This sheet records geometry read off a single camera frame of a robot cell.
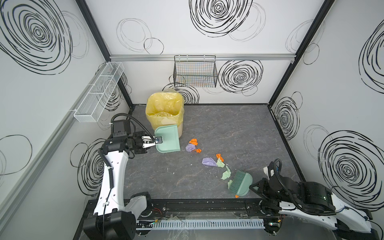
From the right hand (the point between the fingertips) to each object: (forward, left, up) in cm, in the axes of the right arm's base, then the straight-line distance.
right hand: (247, 194), depth 65 cm
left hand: (+25, +47, +7) cm, 54 cm away
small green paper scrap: (+14, +5, -14) cm, 21 cm away
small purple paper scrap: (+21, +15, -13) cm, 29 cm away
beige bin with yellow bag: (+52, +44, 0) cm, 68 cm away
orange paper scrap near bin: (+24, +9, -12) cm, 28 cm away
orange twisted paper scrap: (+28, +21, -14) cm, 38 cm away
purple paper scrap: (+30, +27, -14) cm, 43 cm away
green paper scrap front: (+20, +8, -15) cm, 26 cm away
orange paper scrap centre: (+35, +24, -14) cm, 45 cm away
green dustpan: (+27, +36, +4) cm, 45 cm away
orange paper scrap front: (+2, +1, -14) cm, 14 cm away
